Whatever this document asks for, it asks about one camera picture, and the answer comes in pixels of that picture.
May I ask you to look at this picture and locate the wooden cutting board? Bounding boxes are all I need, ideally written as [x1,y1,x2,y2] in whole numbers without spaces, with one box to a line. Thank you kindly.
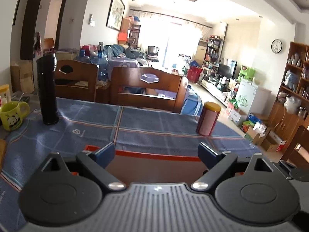
[0,139,7,171]

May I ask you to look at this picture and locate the wooden chair left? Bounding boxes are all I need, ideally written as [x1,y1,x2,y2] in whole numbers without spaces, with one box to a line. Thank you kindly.
[55,60,99,102]

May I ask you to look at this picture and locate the wooden display shelf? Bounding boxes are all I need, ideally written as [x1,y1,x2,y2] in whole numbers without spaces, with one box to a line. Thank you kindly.
[269,42,308,140]

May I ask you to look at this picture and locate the orange cardboard box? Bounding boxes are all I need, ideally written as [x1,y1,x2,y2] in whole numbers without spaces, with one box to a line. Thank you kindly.
[83,142,207,185]

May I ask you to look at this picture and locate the blue plaid tablecloth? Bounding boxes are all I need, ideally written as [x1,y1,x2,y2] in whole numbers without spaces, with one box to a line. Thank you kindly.
[1,98,258,231]

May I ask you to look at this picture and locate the green panda mug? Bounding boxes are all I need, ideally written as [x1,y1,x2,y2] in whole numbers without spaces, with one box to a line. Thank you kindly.
[1,101,30,131]

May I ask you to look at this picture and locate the black television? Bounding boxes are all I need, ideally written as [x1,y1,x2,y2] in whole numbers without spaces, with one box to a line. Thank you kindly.
[218,59,237,79]

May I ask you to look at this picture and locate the white mini fridge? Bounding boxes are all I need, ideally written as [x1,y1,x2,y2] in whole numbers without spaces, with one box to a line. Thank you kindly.
[236,78,271,115]

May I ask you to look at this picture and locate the black thermos bottle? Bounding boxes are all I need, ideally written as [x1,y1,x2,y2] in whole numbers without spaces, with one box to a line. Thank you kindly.
[37,53,59,125]

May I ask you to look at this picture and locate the framed painting far wall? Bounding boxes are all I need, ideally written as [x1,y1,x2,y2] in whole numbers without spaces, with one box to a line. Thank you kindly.
[106,0,125,32]

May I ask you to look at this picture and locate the wooden chair right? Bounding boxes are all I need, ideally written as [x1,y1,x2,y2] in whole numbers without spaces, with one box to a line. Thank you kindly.
[110,67,188,113]

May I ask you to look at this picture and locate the round wall clock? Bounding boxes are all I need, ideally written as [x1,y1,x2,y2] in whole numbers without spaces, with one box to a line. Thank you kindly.
[271,39,283,54]

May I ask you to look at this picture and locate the wooden chair near shelf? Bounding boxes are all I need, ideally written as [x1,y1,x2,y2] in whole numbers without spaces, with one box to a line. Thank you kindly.
[281,126,308,170]

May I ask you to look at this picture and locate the red canister yellow lid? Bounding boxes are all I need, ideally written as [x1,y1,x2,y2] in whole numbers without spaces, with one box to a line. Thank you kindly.
[196,102,221,136]

